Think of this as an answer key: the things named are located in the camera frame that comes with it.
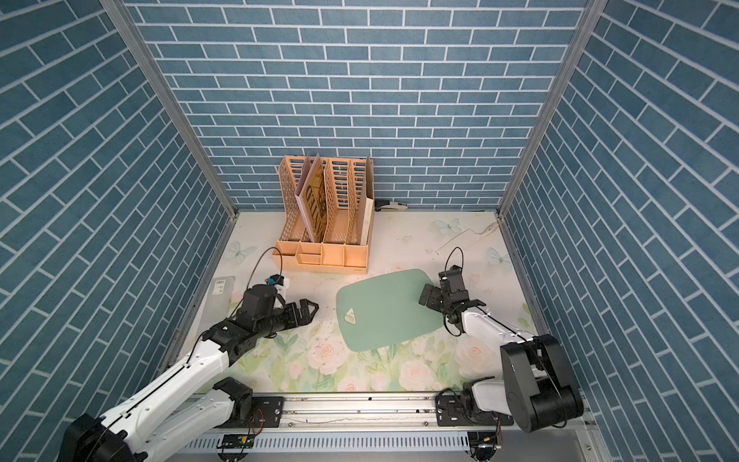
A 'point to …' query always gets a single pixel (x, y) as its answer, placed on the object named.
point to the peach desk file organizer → (328, 214)
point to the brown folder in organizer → (312, 196)
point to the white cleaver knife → (464, 240)
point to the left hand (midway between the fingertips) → (313, 309)
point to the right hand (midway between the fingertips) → (435, 296)
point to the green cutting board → (385, 309)
